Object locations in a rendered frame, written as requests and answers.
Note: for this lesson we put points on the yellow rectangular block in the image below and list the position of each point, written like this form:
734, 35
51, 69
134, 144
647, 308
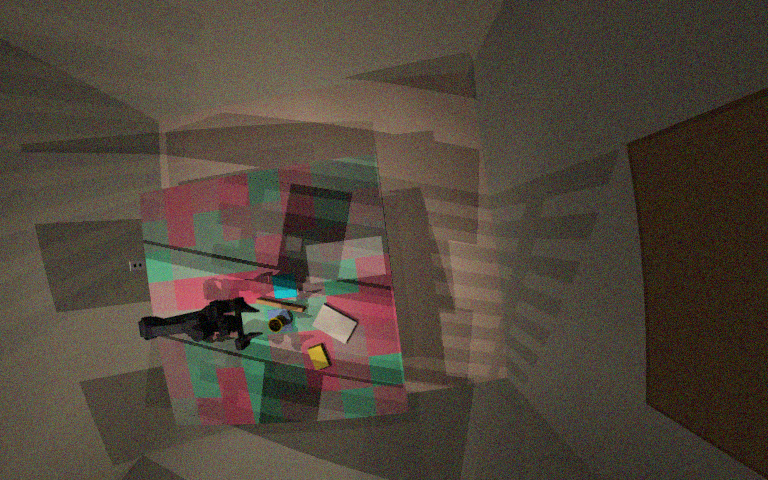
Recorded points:
318, 356

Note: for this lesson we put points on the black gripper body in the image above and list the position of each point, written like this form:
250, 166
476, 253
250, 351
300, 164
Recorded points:
236, 323

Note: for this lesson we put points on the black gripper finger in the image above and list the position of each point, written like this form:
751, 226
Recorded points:
243, 307
249, 337

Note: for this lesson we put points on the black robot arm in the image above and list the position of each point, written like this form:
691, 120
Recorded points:
198, 324

